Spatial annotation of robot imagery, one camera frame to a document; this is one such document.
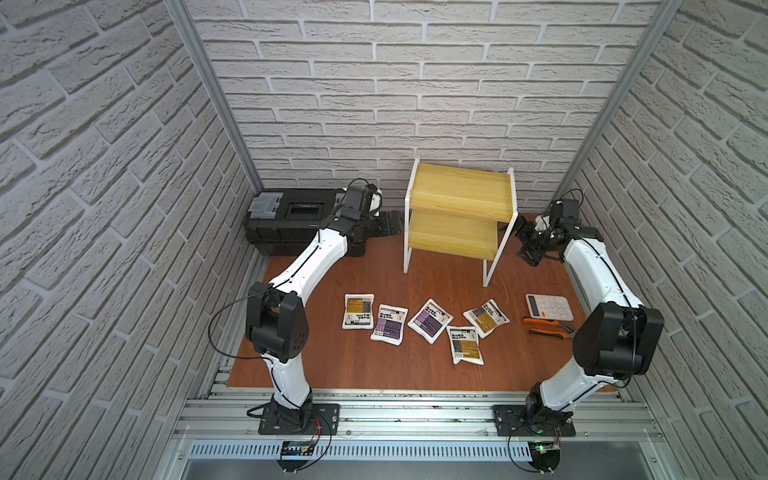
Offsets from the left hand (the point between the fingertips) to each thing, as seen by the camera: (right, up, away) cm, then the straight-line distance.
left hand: (397, 218), depth 86 cm
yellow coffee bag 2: (+28, -31, +4) cm, 42 cm away
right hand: (+35, -6, +1) cm, 35 cm away
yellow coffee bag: (-12, -29, +6) cm, 32 cm away
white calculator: (+49, -28, +8) cm, 57 cm away
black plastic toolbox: (-37, 0, +9) cm, 38 cm away
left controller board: (-26, -59, -13) cm, 66 cm away
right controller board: (+35, -59, -16) cm, 70 cm away
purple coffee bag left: (-2, -33, +4) cm, 33 cm away
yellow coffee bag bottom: (+20, -37, -1) cm, 42 cm away
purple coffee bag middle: (+10, -32, +4) cm, 34 cm away
